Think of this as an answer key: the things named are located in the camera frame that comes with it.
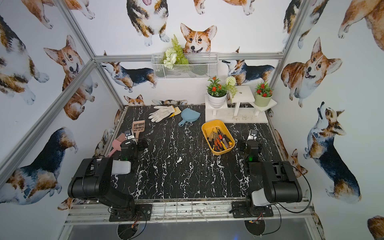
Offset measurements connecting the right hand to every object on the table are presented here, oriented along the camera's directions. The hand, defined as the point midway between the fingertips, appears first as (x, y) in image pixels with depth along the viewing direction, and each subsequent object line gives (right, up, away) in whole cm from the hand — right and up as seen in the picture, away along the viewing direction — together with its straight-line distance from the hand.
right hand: (248, 136), depth 92 cm
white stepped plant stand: (-3, +19, +14) cm, 24 cm away
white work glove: (-58, +16, +24) cm, 65 cm away
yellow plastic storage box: (-18, -1, +9) cm, 20 cm away
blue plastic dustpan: (-39, +13, +23) cm, 47 cm away
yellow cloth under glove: (-48, +17, +26) cm, 57 cm away
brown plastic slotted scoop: (-75, +5, +18) cm, 77 cm away
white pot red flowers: (-20, +26, -4) cm, 33 cm away
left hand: (-70, 0, +2) cm, 70 cm away
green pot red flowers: (+9, +24, +1) cm, 26 cm away
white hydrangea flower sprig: (-11, +32, -3) cm, 34 cm away
